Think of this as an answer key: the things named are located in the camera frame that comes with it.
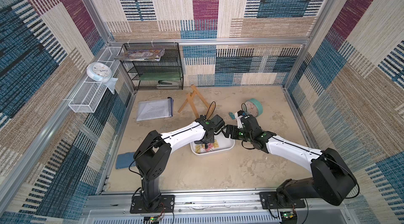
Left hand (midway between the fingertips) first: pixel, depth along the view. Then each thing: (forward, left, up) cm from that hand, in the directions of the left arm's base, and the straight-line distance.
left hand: (205, 138), depth 89 cm
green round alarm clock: (+19, -30, +4) cm, 36 cm away
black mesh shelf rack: (+46, +27, +9) cm, 54 cm away
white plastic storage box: (-2, -9, -5) cm, 11 cm away
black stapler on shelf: (+40, +27, +5) cm, 49 cm away
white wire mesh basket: (+20, +67, +14) cm, 71 cm away
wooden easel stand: (+15, +8, +16) cm, 23 cm away
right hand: (+3, -11, +5) cm, 13 cm away
